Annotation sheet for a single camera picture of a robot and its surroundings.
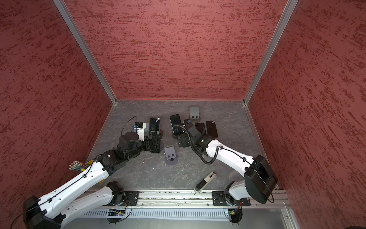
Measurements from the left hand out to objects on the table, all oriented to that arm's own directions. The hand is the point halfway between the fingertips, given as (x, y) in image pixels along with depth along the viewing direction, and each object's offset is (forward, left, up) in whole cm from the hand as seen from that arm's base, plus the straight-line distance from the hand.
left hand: (155, 140), depth 76 cm
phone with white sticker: (+21, -36, -19) cm, 46 cm away
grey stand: (+26, -23, -14) cm, 37 cm away
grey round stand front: (-5, -8, -13) cm, 16 cm away
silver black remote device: (-19, -27, -13) cm, 35 cm away
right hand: (+4, -16, -7) cm, 18 cm away
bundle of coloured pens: (-14, +37, -3) cm, 40 cm away
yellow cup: (-10, +36, -9) cm, 38 cm away
